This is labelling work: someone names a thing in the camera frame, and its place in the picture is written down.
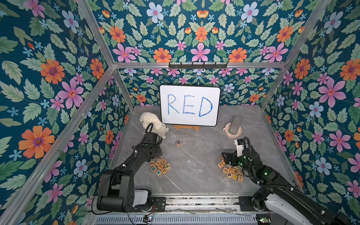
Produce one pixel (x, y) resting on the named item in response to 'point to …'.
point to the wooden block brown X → (163, 161)
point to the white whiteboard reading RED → (190, 105)
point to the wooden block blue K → (158, 172)
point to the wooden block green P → (168, 166)
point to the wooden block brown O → (157, 162)
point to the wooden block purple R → (178, 143)
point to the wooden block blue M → (153, 168)
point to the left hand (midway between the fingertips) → (158, 152)
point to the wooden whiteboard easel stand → (185, 126)
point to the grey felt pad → (235, 125)
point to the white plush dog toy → (146, 118)
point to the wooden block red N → (161, 166)
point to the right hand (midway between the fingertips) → (230, 150)
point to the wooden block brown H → (164, 170)
